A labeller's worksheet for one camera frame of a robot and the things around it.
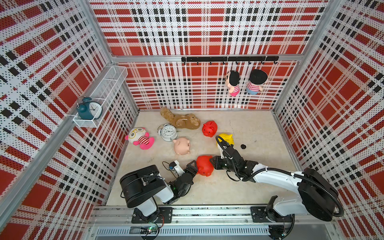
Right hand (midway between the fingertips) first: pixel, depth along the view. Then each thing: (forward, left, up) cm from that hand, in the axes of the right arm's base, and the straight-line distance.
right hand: (212, 160), depth 83 cm
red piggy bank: (-4, +4, 0) cm, 6 cm away
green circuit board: (-32, +32, -8) cm, 45 cm away
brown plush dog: (+30, +15, -1) cm, 34 cm away
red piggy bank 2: (+23, +1, -1) cm, 23 cm away
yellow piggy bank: (+15, -11, -1) cm, 19 cm away
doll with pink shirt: (+45, -14, +22) cm, 52 cm away
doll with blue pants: (+45, -30, +23) cm, 59 cm away
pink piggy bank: (+10, +19, -1) cm, 21 cm away
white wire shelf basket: (+28, +59, +26) cm, 70 cm away
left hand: (+1, +9, -6) cm, 10 cm away
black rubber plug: (+14, -22, -9) cm, 28 cm away
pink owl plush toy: (+17, +46, -2) cm, 49 cm away
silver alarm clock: (+24, +30, -5) cm, 38 cm away
